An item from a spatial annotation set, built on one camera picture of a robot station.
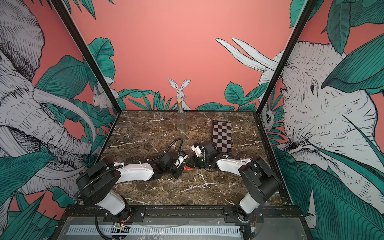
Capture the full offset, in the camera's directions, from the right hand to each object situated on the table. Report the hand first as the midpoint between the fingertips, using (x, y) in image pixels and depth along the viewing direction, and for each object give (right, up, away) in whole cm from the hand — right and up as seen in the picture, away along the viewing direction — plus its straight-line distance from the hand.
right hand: (186, 162), depth 85 cm
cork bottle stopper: (-8, +41, +32) cm, 52 cm away
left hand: (-1, -3, +4) cm, 5 cm away
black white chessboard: (+24, +14, +19) cm, 34 cm away
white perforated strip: (-10, -29, -15) cm, 34 cm away
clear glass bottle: (-4, +23, +21) cm, 32 cm away
